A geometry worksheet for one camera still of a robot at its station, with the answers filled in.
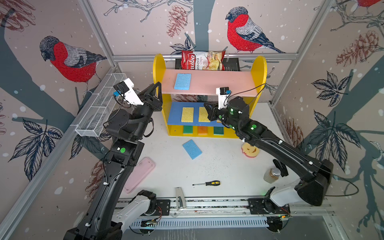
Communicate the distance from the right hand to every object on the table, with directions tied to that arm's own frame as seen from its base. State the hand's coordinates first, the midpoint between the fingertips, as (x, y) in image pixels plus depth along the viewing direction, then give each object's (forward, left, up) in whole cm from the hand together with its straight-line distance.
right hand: (201, 107), depth 68 cm
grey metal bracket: (-29, +11, -35) cm, 47 cm away
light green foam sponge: (+11, +10, -33) cm, 37 cm away
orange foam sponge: (+13, 0, -36) cm, 38 cm away
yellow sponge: (+14, +10, -22) cm, 28 cm away
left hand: (-7, +15, +19) cm, 25 cm away
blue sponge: (-2, +7, -37) cm, 37 cm away
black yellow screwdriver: (-23, -8, -36) cm, 43 cm away
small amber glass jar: (-19, -37, -30) cm, 51 cm away
